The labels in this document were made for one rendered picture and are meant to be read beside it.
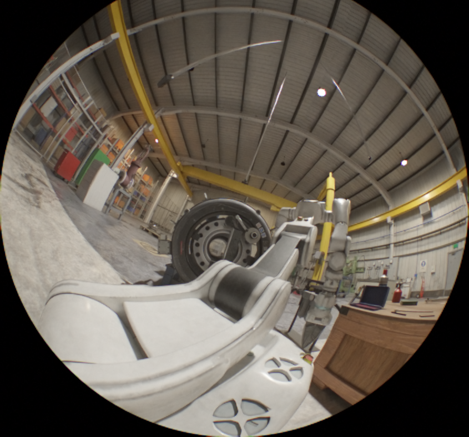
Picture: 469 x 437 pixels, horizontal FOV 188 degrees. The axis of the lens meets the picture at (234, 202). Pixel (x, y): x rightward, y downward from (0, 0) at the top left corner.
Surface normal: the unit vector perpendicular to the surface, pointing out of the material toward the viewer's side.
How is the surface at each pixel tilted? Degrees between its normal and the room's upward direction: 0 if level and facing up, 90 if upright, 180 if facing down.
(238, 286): 62
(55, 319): 34
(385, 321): 90
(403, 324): 90
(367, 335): 90
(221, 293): 96
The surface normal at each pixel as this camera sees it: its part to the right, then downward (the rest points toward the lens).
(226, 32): -0.23, 0.91
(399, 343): -0.92, -0.38
